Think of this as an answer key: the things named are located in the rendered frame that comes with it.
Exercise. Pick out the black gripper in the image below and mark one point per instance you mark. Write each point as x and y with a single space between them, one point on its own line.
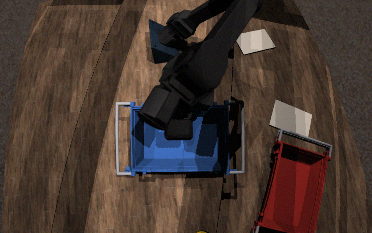
180 128

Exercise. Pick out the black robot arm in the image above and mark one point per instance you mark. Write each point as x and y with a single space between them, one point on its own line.
200 67

